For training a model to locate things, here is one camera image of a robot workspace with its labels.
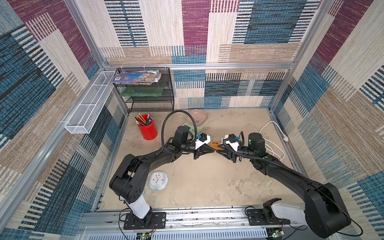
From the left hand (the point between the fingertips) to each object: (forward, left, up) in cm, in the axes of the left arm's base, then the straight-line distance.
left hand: (213, 150), depth 80 cm
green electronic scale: (+27, +11, -14) cm, 32 cm away
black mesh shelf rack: (+50, +37, -5) cm, 62 cm away
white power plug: (+19, -54, -18) cm, 59 cm away
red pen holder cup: (+20, +39, -10) cm, 45 cm away
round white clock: (-10, +30, -14) cm, 35 cm away
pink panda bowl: (+36, +5, -12) cm, 38 cm away
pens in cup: (+24, +44, -3) cm, 50 cm away
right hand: (+1, -4, 0) cm, 4 cm away
